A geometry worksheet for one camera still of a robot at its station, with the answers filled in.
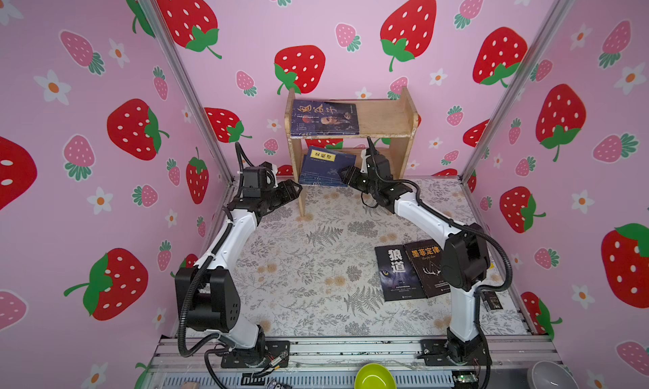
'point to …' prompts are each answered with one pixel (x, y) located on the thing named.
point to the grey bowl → (550, 375)
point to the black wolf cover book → (399, 281)
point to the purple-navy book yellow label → (321, 167)
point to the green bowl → (374, 376)
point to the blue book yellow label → (322, 167)
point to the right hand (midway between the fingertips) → (335, 175)
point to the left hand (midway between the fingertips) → (297, 189)
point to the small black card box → (491, 300)
